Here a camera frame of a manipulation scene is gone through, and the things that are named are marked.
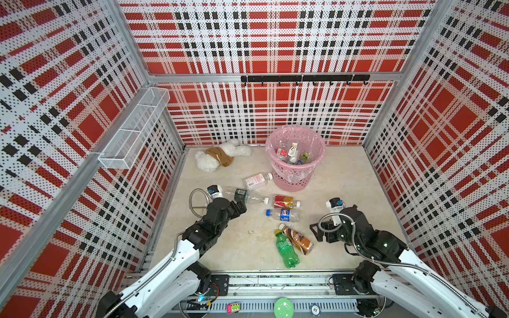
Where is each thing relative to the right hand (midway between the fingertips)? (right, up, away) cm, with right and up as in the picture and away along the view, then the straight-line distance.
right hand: (321, 227), depth 76 cm
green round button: (-16, -25, -9) cm, 31 cm away
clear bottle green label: (-40, +10, +20) cm, 45 cm away
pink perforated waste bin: (-13, +15, +18) cm, 27 cm away
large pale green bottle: (-2, +28, +23) cm, 36 cm away
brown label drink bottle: (-8, -7, +4) cm, 11 cm away
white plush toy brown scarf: (-52, +27, +29) cm, 65 cm away
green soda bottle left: (-14, -10, +3) cm, 17 cm away
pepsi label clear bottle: (-14, +2, +11) cm, 17 cm away
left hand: (-33, +10, +6) cm, 35 cm away
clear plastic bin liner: (-1, +36, +19) cm, 41 cm away
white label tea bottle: (-9, +30, +13) cm, 34 cm away
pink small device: (-33, -25, -9) cm, 42 cm away
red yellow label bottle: (-14, +7, +15) cm, 22 cm away
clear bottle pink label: (-26, +16, +26) cm, 40 cm away
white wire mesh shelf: (-89, +32, +16) cm, 96 cm away
